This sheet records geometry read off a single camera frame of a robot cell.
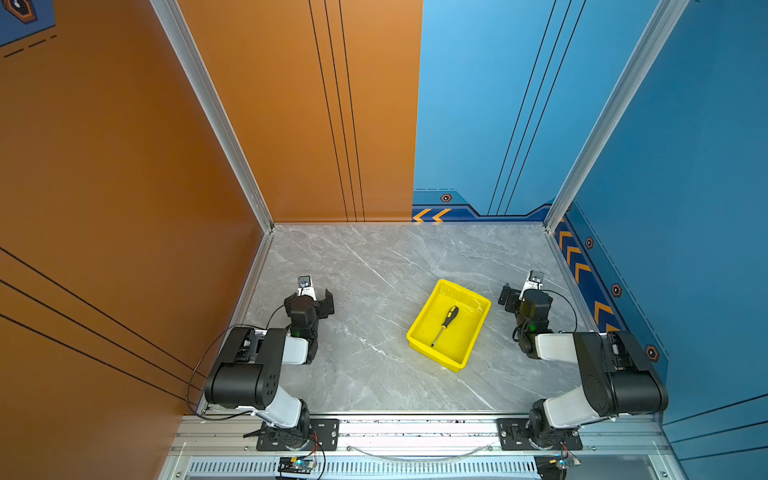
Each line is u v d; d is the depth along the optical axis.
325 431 0.74
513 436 0.72
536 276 0.79
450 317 0.92
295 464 0.71
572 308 0.97
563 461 0.70
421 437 0.75
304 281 0.81
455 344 0.88
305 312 0.72
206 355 0.50
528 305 0.73
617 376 0.45
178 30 0.72
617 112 0.86
